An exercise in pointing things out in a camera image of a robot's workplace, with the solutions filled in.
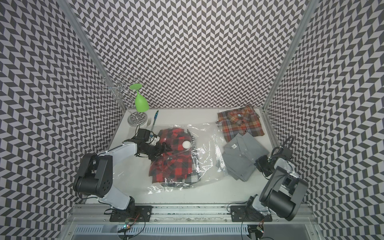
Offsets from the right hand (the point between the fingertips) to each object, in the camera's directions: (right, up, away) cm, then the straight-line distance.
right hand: (254, 165), depth 87 cm
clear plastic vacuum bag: (-72, -4, +1) cm, 72 cm away
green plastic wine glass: (-69, +37, +6) cm, 79 cm away
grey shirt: (-7, +5, +5) cm, 10 cm away
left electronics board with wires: (-65, -20, -20) cm, 71 cm away
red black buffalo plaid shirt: (-46, +1, -2) cm, 46 cm away
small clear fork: (-71, +25, +24) cm, 79 cm away
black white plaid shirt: (-36, -5, -6) cm, 37 cm away
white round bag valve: (-41, +12, +4) cm, 43 cm away
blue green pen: (-67, +28, +27) cm, 78 cm away
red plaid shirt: (-1, +28, +16) cm, 32 cm away
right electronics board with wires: (-5, -24, -19) cm, 31 cm away
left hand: (-53, +6, +3) cm, 53 cm away
